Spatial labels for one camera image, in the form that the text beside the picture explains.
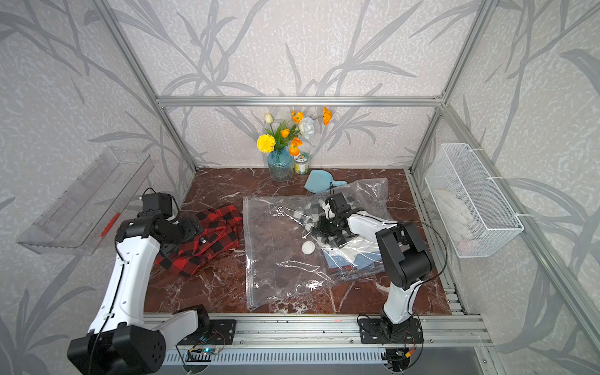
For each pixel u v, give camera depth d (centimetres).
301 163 116
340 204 77
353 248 86
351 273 83
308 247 91
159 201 58
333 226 81
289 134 96
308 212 98
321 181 115
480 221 59
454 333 75
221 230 91
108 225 63
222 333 72
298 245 92
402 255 49
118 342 36
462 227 74
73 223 64
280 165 110
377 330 73
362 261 85
